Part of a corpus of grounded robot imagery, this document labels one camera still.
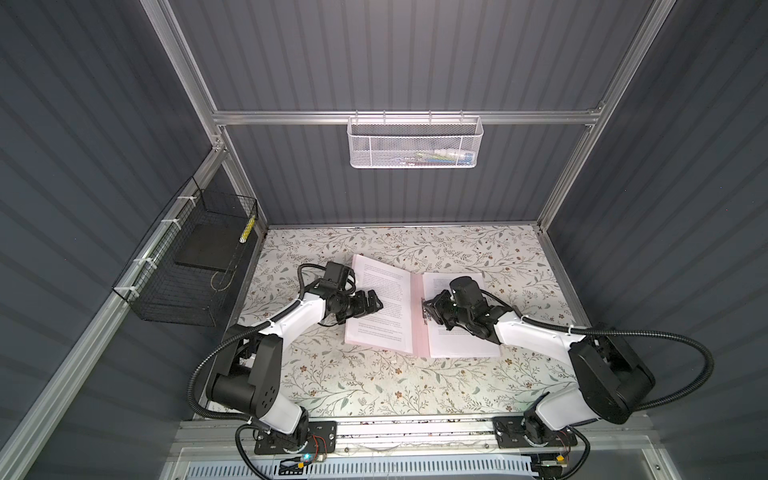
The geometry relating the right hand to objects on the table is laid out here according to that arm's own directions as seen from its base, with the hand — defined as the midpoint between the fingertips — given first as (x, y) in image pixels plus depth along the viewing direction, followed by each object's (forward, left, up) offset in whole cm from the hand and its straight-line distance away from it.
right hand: (424, 305), depth 87 cm
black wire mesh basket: (-1, +60, +20) cm, 64 cm away
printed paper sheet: (-6, +10, -4) cm, 12 cm away
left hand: (0, +16, -2) cm, 16 cm away
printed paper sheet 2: (-8, -10, -9) cm, 15 cm away
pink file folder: (-7, +1, -8) cm, 11 cm away
